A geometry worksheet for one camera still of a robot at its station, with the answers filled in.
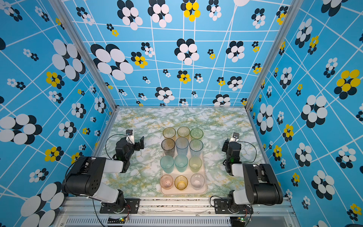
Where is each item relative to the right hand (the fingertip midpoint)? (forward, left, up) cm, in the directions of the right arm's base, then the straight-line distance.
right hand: (233, 139), depth 91 cm
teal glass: (-15, +43, -3) cm, 45 cm away
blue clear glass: (-5, +34, +3) cm, 34 cm away
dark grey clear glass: (-8, +42, +6) cm, 43 cm away
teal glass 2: (-14, +34, -3) cm, 37 cm away
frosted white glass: (-24, +25, -6) cm, 35 cm away
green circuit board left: (-43, +66, -8) cm, 79 cm away
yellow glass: (+6, +43, 0) cm, 43 cm away
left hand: (+2, +64, +2) cm, 64 cm away
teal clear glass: (-8, +25, +5) cm, 27 cm away
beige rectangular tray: (-24, +29, +2) cm, 38 cm away
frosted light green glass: (-14, +25, -6) cm, 30 cm away
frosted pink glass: (-25, +42, -6) cm, 50 cm away
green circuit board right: (-43, +4, -8) cm, 44 cm away
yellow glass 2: (+5, +33, +2) cm, 33 cm away
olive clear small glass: (-25, +34, -7) cm, 43 cm away
